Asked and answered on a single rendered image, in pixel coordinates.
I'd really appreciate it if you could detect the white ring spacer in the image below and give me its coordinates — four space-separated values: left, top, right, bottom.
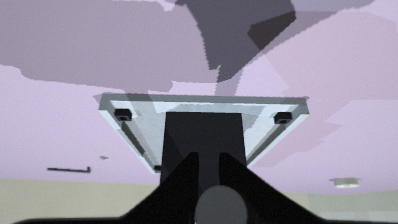
333 178 359 188

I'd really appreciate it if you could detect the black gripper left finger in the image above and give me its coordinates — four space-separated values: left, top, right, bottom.
13 152 199 224

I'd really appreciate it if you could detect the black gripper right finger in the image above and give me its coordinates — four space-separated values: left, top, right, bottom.
219 152 398 224

